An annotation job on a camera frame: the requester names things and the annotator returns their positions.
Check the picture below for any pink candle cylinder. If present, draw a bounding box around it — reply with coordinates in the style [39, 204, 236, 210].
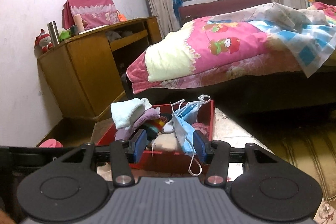
[73, 14, 85, 33]

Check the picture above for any blue checkered blanket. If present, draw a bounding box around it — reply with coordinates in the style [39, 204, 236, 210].
[209, 2, 335, 77]

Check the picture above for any beige plush toy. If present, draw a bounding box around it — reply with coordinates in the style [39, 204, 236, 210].
[147, 132, 182, 153]

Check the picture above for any steel thermos bottle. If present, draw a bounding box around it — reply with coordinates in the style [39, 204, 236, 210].
[47, 21, 59, 46]

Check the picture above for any purple fuzzy cloth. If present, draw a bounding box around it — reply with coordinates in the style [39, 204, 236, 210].
[114, 106, 161, 140]

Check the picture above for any light blue towel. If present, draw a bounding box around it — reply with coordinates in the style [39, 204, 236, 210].
[110, 98, 152, 130]

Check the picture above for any dark bed frame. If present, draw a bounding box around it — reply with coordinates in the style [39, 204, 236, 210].
[122, 0, 335, 113]

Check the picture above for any wooden desk cabinet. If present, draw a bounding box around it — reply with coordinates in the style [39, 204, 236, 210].
[38, 17, 161, 121]

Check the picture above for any pink lidded plastic cup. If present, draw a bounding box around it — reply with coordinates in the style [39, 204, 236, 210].
[39, 138, 63, 148]

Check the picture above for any red santa doll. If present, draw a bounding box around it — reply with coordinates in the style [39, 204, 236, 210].
[34, 29, 54, 54]

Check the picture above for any pink cloth covered box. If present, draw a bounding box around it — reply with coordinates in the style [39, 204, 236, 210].
[62, 0, 120, 30]

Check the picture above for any blue face mask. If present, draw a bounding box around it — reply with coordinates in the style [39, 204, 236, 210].
[170, 99, 203, 177]
[162, 94, 211, 134]

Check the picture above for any red cardboard box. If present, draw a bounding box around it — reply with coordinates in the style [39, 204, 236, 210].
[92, 100, 215, 173]

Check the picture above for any pink floral quilt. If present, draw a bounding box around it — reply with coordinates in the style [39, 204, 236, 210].
[126, 1, 336, 95]

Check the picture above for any green plush toy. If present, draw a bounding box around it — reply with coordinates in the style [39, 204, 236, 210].
[59, 29, 71, 42]

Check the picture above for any pink knitted scrunchie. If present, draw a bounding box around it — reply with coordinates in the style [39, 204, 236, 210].
[192, 122, 210, 139]

